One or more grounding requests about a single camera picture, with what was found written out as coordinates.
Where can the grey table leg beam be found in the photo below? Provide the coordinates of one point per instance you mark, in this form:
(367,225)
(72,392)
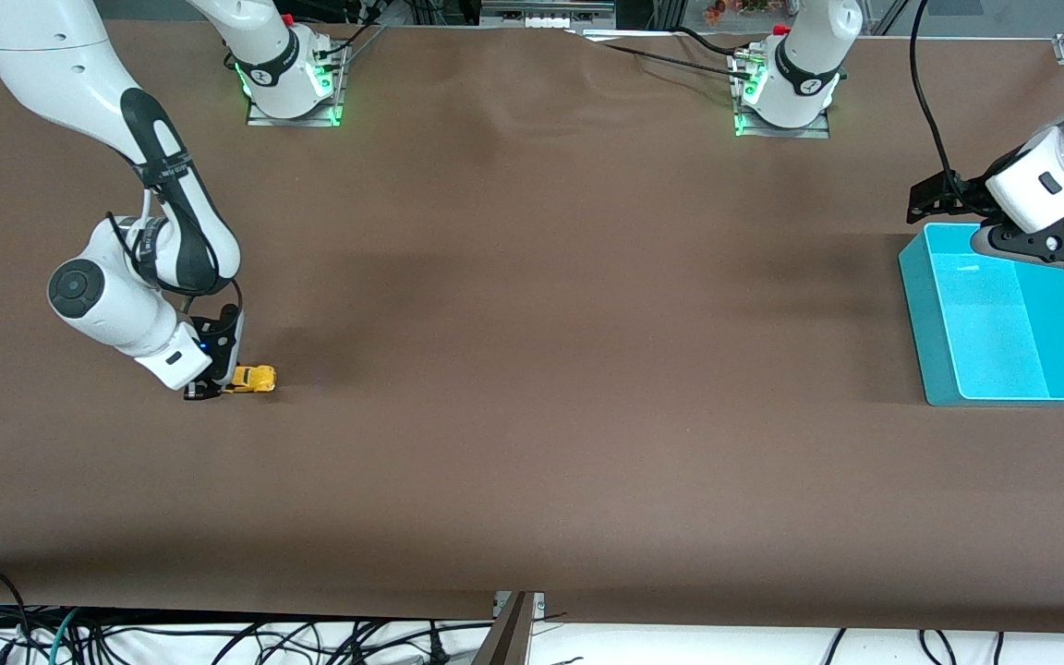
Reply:
(509,642)

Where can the teal plastic bin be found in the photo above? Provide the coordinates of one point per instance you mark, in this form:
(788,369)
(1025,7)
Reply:
(994,342)

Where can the white power strip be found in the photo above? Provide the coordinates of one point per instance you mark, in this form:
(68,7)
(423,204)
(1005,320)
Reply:
(546,20)

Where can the orange background item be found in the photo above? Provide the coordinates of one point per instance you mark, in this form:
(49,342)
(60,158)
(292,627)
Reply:
(717,11)

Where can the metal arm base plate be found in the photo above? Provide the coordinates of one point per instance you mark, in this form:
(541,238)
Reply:
(259,118)
(809,132)

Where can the brown table mat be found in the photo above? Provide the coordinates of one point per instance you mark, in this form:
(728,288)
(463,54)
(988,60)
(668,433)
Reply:
(532,369)

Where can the yellow toy beetle car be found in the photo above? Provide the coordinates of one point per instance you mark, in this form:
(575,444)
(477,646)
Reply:
(257,379)

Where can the small metal edge bracket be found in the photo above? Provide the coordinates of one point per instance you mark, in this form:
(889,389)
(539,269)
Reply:
(539,605)

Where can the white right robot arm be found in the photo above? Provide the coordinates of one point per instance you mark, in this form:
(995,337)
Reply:
(61,65)

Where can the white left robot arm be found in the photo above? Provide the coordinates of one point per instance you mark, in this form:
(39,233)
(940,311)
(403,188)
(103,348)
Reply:
(809,51)

